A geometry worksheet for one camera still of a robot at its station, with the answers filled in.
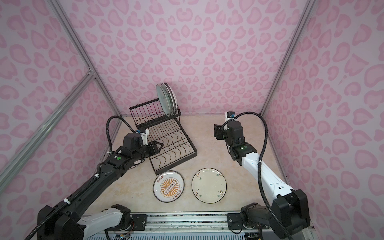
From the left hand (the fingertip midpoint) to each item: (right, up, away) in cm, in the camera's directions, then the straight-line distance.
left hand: (162, 144), depth 79 cm
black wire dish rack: (+5, -3, +21) cm, 22 cm away
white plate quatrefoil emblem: (+4, +25, +2) cm, 25 cm away
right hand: (+31, +10, +1) cm, 33 cm away
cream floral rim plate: (+25, -23, +4) cm, 35 cm away
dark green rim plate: (+6, +26, +2) cm, 26 cm away
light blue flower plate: (-3, +27, +16) cm, 32 cm away
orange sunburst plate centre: (+2, -24, +5) cm, 25 cm away
